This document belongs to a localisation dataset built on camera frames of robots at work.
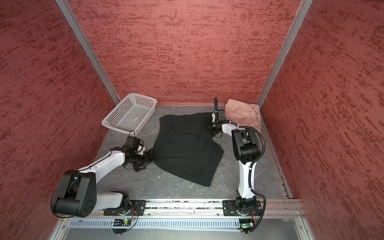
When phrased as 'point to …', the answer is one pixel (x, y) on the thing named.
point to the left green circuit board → (122, 222)
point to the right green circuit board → (246, 223)
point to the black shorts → (185, 148)
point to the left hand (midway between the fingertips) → (152, 165)
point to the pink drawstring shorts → (243, 114)
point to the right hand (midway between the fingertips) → (205, 128)
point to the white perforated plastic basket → (132, 114)
